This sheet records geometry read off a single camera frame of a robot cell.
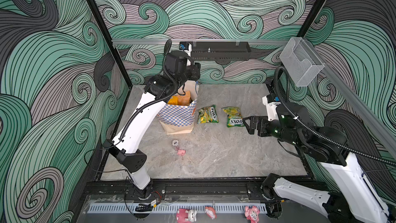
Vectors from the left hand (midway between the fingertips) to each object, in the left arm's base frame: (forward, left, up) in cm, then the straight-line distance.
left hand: (196, 63), depth 66 cm
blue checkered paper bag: (-9, +9, -32) cm, 34 cm away
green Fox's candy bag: (+1, -9, -42) cm, 43 cm away
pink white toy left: (-51, +4, -45) cm, 68 cm away
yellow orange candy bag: (+3, +13, -29) cm, 32 cm away
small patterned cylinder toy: (-19, +10, -40) cm, 45 cm away
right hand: (-22, -23, -10) cm, 33 cm away
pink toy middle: (-50, -8, -40) cm, 64 cm away
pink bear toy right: (-50, -26, -41) cm, 69 cm away
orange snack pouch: (+7, +7, -35) cm, 36 cm away
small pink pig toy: (-23, +7, -43) cm, 49 cm away
